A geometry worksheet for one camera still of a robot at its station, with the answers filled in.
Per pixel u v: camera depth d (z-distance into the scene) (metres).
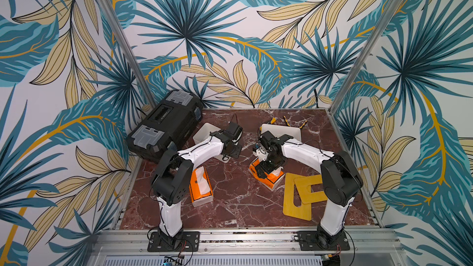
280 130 1.05
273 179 0.84
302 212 0.82
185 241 0.68
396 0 0.74
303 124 1.13
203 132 0.98
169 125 0.92
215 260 0.70
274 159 0.78
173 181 0.48
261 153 0.82
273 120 1.13
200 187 0.80
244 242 0.75
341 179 0.49
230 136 0.73
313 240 0.73
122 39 0.85
